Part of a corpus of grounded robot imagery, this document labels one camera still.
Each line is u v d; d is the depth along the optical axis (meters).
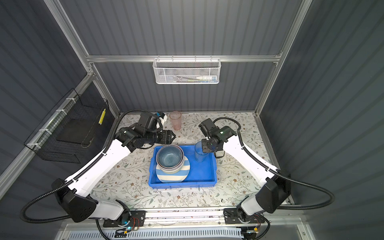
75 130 0.74
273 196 0.46
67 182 0.40
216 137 0.53
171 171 0.78
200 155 0.78
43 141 0.61
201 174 0.89
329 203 0.41
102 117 0.83
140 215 0.75
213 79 0.91
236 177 0.87
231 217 0.73
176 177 0.82
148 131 0.57
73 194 0.39
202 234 0.77
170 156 0.85
